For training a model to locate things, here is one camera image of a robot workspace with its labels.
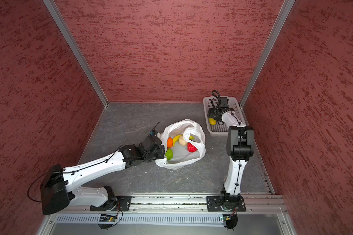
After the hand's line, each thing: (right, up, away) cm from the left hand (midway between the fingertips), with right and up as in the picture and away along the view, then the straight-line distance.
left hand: (164, 154), depth 79 cm
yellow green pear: (+15, +9, -3) cm, 18 cm away
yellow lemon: (+32, +17, +24) cm, 44 cm away
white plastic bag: (+16, +12, -3) cm, 20 cm away
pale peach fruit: (+10, +4, +14) cm, 17 cm away
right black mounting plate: (+27, -25, -5) cm, 37 cm away
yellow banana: (+6, +6, +19) cm, 20 cm away
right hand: (+33, +21, +24) cm, 45 cm away
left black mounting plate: (-24, -24, -6) cm, 34 cm away
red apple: (+16, +1, +11) cm, 19 cm away
